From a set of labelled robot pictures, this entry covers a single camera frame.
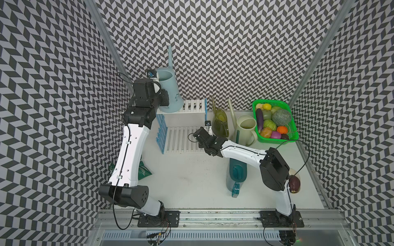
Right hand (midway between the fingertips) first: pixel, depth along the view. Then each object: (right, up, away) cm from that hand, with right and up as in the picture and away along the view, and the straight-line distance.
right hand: (205, 138), depth 90 cm
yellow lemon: (+45, +21, +21) cm, 54 cm away
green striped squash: (+42, +9, +9) cm, 44 cm away
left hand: (-21, +23, -20) cm, 37 cm away
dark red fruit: (+46, -23, -11) cm, 53 cm away
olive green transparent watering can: (+9, +8, +9) cm, 15 cm away
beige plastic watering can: (+22, +8, -6) cm, 24 cm away
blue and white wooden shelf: (-22, +4, +15) cm, 27 cm away
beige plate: (+52, -20, -1) cm, 56 cm away
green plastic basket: (+49, +2, +7) cm, 50 cm away
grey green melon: (+49, +13, +7) cm, 51 cm away
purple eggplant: (+37, +12, +12) cm, 40 cm away
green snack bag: (-35, -18, -6) cm, 40 cm away
